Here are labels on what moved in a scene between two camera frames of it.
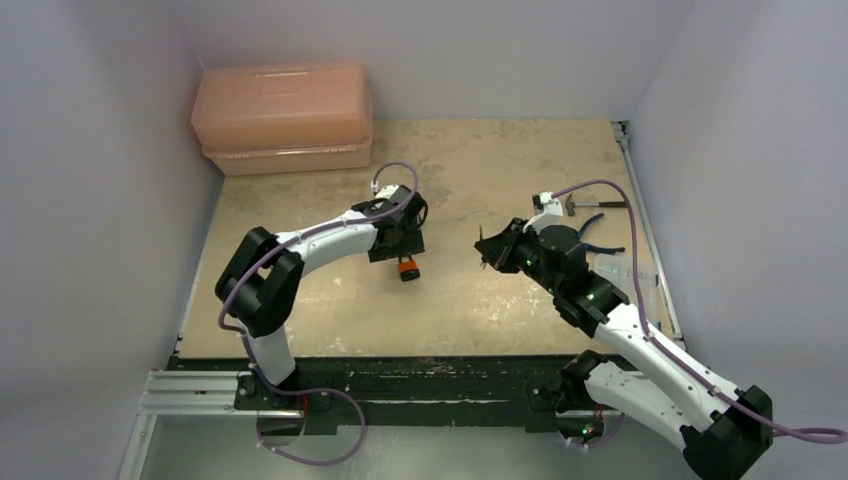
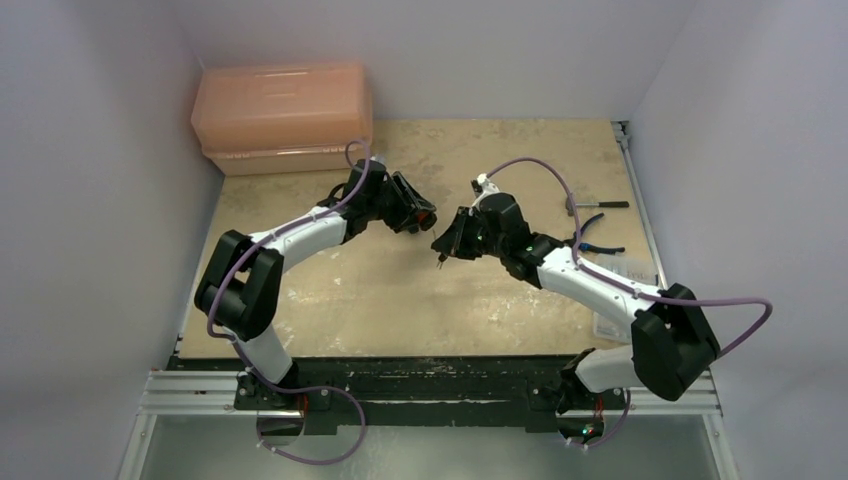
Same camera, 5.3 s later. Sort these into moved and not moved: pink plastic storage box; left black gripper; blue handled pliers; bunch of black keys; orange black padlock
Moved: bunch of black keys; orange black padlock; left black gripper
Not moved: pink plastic storage box; blue handled pliers
